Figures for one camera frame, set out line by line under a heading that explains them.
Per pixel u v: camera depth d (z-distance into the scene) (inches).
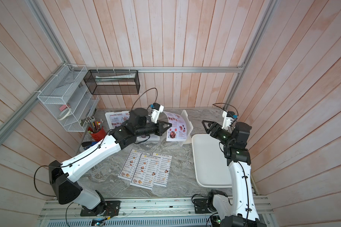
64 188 15.4
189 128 32.5
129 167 34.7
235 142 21.1
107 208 28.4
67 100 28.8
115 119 36.5
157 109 24.2
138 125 21.3
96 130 36.9
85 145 37.5
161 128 23.7
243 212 15.2
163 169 34.6
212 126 24.6
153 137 24.7
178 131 28.5
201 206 28.9
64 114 32.2
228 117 24.9
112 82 40.9
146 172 33.8
